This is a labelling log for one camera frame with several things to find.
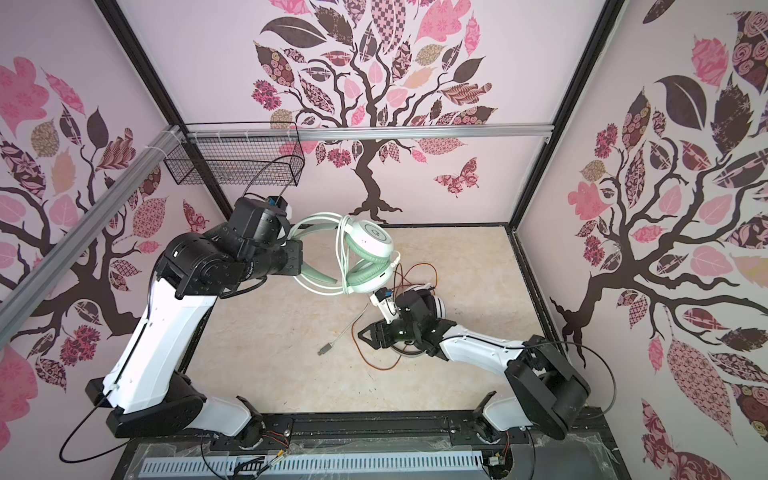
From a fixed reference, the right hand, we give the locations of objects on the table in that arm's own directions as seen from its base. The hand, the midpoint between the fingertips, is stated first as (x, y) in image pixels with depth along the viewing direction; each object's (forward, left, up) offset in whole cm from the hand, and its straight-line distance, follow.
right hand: (366, 328), depth 81 cm
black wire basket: (+51, +35, +24) cm, 66 cm away
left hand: (+4, +13, +27) cm, 30 cm away
